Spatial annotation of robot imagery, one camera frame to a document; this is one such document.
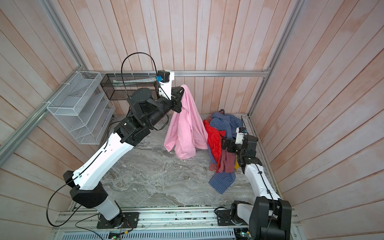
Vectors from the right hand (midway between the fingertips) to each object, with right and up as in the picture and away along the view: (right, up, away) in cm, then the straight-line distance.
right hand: (230, 139), depth 86 cm
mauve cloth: (-2, -13, -2) cm, 14 cm away
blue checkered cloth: (+7, +10, +26) cm, 28 cm away
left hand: (-26, +21, -31) cm, 45 cm away
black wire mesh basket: (-73, +36, +17) cm, 84 cm away
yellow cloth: (+5, -16, +2) cm, 17 cm away
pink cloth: (-25, +5, -20) cm, 32 cm away
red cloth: (-10, +1, -2) cm, 10 cm away
